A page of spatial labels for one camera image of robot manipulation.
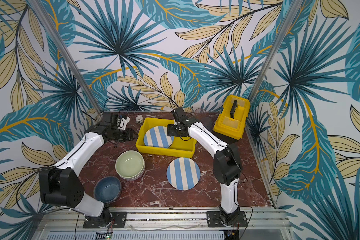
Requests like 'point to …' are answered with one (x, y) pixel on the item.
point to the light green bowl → (130, 165)
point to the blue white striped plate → (158, 137)
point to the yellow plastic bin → (181, 146)
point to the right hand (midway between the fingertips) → (170, 133)
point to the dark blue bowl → (107, 189)
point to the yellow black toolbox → (233, 118)
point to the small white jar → (139, 119)
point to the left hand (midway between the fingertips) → (135, 136)
